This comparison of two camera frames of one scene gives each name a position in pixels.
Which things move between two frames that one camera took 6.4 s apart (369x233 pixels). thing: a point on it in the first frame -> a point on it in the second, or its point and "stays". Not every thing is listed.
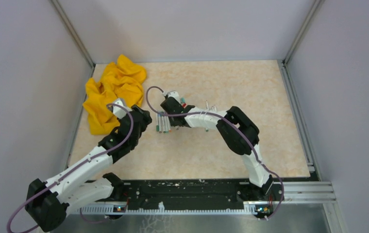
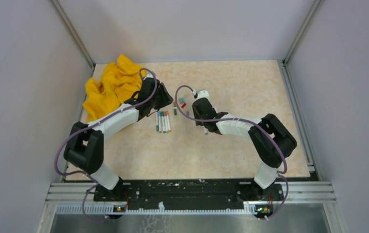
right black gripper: [172, 123] -> [196, 114]
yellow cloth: [121, 80] stays
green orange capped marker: [159, 123] stays
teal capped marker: [163, 127] stays
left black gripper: [146, 119] -> [167, 99]
